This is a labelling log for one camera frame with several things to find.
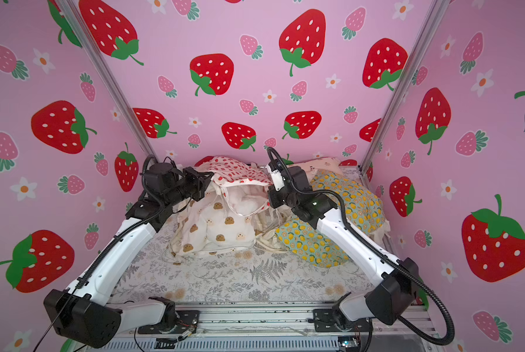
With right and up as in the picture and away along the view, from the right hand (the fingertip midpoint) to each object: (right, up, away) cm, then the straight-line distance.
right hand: (267, 187), depth 74 cm
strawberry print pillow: (-9, 0, +11) cm, 14 cm away
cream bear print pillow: (+29, +13, +36) cm, 48 cm away
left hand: (-17, +6, -3) cm, 18 cm away
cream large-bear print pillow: (-26, -16, +14) cm, 34 cm away
